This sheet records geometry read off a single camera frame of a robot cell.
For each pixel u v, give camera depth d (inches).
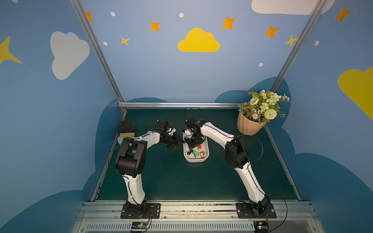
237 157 24.4
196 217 29.2
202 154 37.7
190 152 37.7
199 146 39.4
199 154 37.7
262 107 32.6
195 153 37.9
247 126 38.3
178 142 34.0
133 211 26.6
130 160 20.2
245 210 29.4
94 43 31.7
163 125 32.2
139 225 28.3
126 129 42.7
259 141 40.7
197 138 33.6
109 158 29.5
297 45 32.6
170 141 33.3
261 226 28.7
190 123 32.5
